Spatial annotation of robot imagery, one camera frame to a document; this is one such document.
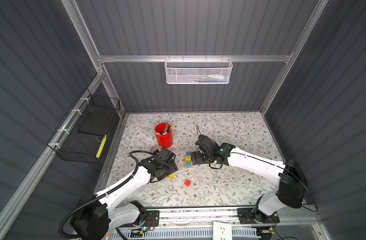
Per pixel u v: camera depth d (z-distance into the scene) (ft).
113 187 1.49
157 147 3.31
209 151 2.00
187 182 2.80
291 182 1.38
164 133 2.90
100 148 2.22
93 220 1.31
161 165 2.03
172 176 2.84
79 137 2.36
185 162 2.94
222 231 2.20
